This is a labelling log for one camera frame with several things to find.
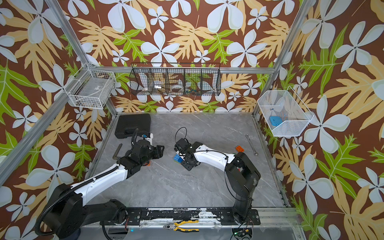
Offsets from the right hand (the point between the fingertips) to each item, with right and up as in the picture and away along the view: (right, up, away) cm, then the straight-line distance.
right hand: (188, 162), depth 89 cm
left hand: (-16, +11, -3) cm, 19 cm away
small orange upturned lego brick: (+34, +7, +9) cm, 36 cm away
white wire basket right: (+56, +29, -5) cm, 63 cm away
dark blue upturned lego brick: (-5, +1, +2) cm, 6 cm away
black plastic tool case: (-38, +25, +27) cm, 53 cm away
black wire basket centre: (-8, +53, +8) cm, 55 cm away
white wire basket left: (-56, +44, -4) cm, 72 cm away
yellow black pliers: (-7, -26, -18) cm, 33 cm away
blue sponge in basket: (+48, +25, -9) cm, 55 cm away
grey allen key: (-48, +5, +9) cm, 49 cm away
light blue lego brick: (-7, +3, +4) cm, 9 cm away
